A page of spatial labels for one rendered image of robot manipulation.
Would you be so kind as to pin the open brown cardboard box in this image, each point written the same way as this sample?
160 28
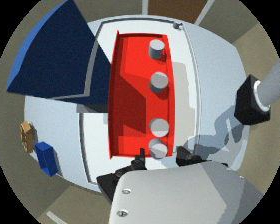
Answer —
30 139

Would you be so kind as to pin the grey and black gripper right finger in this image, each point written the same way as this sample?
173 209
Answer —
184 157

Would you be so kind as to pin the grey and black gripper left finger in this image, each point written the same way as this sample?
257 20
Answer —
107 183

